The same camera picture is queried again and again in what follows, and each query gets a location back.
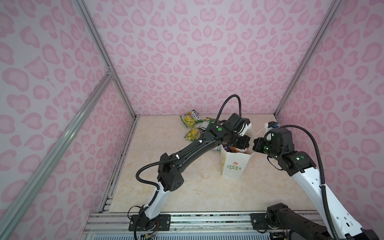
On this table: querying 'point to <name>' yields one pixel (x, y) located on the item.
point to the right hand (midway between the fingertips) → (254, 139)
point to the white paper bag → (234, 163)
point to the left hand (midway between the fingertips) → (251, 143)
